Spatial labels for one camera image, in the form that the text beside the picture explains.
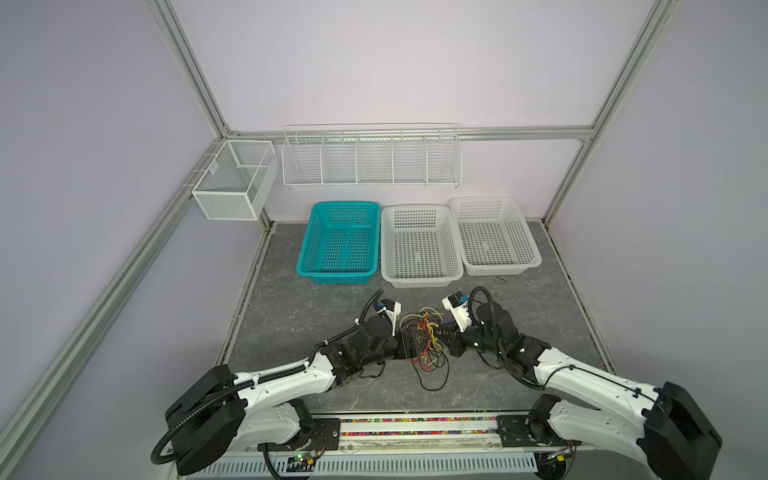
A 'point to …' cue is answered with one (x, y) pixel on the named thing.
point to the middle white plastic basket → (420, 245)
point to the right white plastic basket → (492, 237)
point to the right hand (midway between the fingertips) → (434, 332)
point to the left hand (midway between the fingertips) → (421, 344)
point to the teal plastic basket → (340, 244)
